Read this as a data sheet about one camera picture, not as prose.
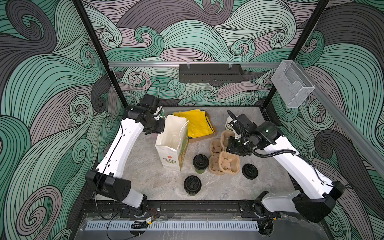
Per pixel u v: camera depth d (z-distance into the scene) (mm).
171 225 698
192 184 711
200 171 836
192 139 954
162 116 680
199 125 1037
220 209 746
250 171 842
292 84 792
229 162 698
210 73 966
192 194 760
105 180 387
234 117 521
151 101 555
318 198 388
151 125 590
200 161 778
